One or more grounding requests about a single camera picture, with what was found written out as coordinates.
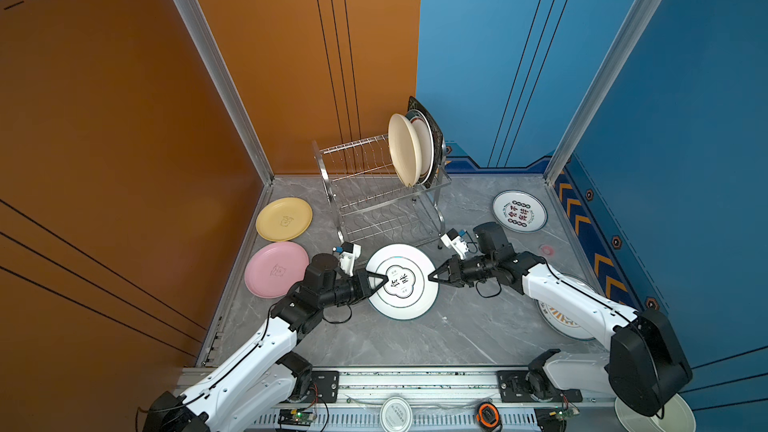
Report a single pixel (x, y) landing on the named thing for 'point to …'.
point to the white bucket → (678, 416)
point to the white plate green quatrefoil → (409, 292)
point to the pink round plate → (274, 269)
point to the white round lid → (396, 415)
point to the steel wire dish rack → (371, 204)
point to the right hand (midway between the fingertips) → (428, 280)
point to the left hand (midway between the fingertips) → (389, 279)
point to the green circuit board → (296, 417)
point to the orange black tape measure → (488, 417)
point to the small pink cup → (547, 249)
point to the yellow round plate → (283, 219)
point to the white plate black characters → (519, 211)
